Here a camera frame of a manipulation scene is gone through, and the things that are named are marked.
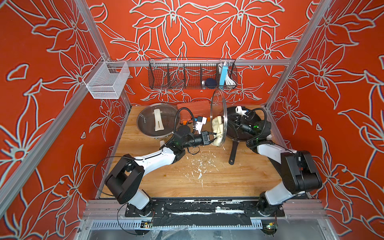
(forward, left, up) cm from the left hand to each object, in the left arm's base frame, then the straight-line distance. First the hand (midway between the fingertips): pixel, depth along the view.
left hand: (220, 136), depth 70 cm
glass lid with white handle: (+19, +37, -12) cm, 43 cm away
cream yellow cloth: (+3, +2, +3) cm, 4 cm away
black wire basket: (+47, +16, +5) cm, 50 cm away
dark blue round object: (+41, +4, +2) cm, 41 cm away
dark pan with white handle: (+10, +34, -16) cm, 39 cm away
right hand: (+7, 0, +3) cm, 8 cm away
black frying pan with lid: (+6, -9, +5) cm, 12 cm away
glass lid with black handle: (+50, -6, -30) cm, 59 cm away
